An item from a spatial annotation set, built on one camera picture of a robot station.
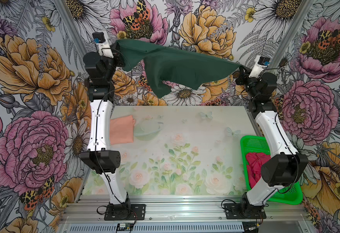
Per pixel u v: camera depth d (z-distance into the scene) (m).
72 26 0.77
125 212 0.67
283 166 0.45
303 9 0.72
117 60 0.58
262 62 0.59
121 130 1.10
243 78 0.65
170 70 0.96
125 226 0.71
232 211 0.73
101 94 0.52
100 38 0.50
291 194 0.76
